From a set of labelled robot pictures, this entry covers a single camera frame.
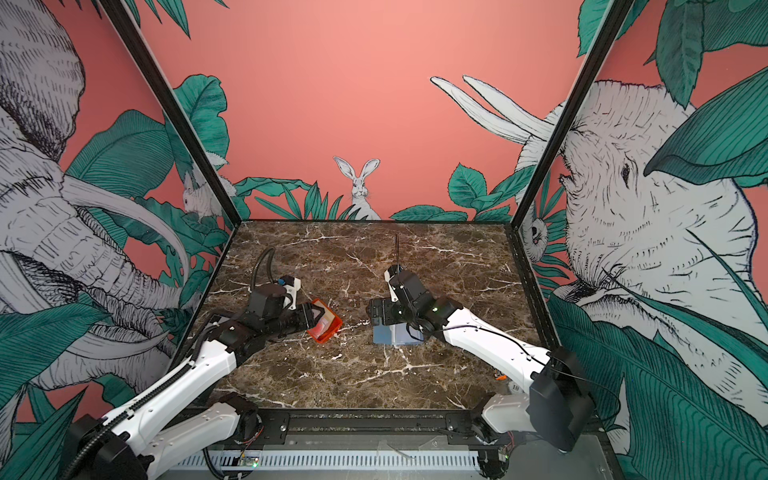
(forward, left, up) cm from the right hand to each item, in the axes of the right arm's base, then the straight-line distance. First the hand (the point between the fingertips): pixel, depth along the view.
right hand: (376, 306), depth 79 cm
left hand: (0, +15, -1) cm, 15 cm away
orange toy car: (-14, -35, -15) cm, 40 cm away
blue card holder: (-1, -5, -16) cm, 17 cm away
